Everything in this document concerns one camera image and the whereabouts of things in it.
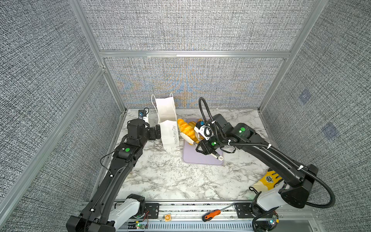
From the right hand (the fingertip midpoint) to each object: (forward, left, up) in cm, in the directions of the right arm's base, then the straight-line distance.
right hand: (199, 146), depth 71 cm
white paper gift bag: (+33, +20, -8) cm, 40 cm away
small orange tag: (-27, +16, -23) cm, 39 cm away
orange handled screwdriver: (-26, -4, -21) cm, 34 cm away
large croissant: (+7, +6, +5) cm, 10 cm away
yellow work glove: (-11, -38, -21) cm, 45 cm away
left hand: (+10, +25, +5) cm, 27 cm away
